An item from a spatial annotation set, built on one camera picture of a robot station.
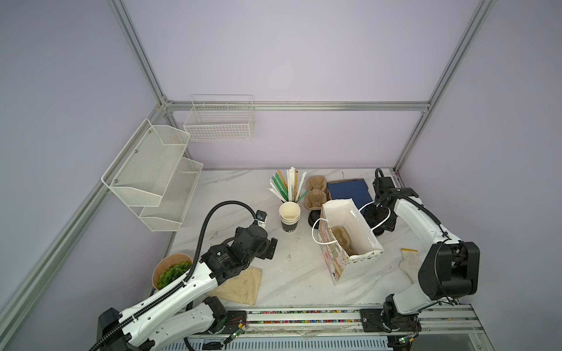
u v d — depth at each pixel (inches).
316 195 41.0
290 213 35.7
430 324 29.0
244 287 31.9
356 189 42.6
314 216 38.8
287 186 37.6
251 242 21.4
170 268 30.5
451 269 17.2
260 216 25.5
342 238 35.7
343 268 27.1
